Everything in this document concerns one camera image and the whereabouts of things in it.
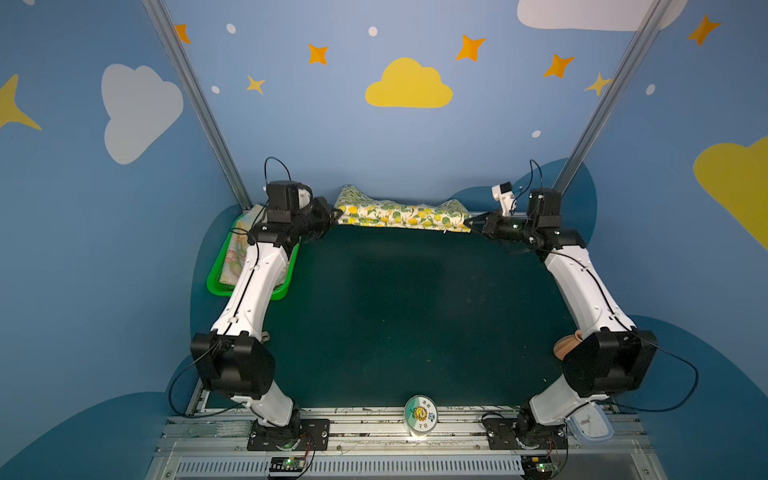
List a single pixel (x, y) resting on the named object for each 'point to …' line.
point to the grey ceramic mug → (265, 336)
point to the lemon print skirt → (355, 208)
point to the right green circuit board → (543, 464)
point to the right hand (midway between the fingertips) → (469, 218)
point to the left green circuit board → (293, 463)
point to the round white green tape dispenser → (421, 413)
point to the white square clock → (590, 424)
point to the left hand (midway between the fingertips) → (345, 208)
